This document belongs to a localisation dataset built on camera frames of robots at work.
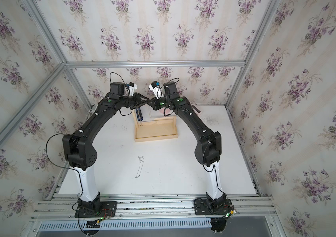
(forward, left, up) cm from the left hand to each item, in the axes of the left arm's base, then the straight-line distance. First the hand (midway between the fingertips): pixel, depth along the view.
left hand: (150, 101), depth 84 cm
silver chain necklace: (-24, +6, -29) cm, 38 cm away
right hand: (0, -1, -1) cm, 1 cm away
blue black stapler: (+13, +11, -27) cm, 31 cm away
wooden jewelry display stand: (0, -5, -28) cm, 29 cm away
